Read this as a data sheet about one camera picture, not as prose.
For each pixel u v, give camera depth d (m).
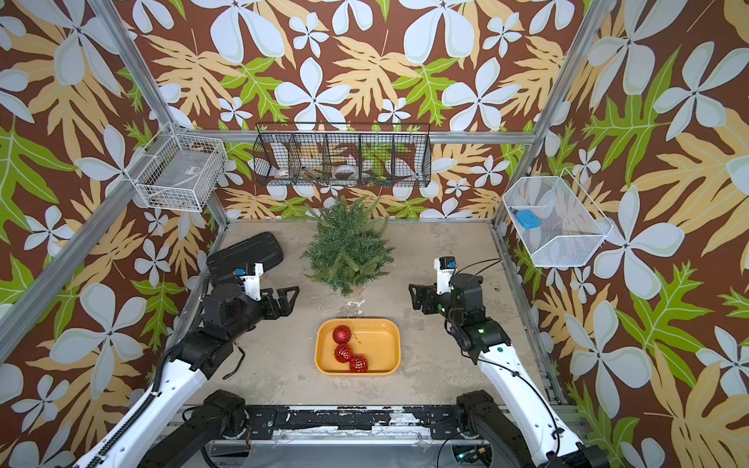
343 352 0.80
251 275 0.66
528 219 0.85
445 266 0.68
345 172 0.99
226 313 0.56
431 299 0.69
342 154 0.97
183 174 0.86
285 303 0.68
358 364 0.79
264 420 0.75
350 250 0.75
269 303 0.66
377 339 0.88
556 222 0.84
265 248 1.05
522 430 0.44
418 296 0.69
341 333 0.86
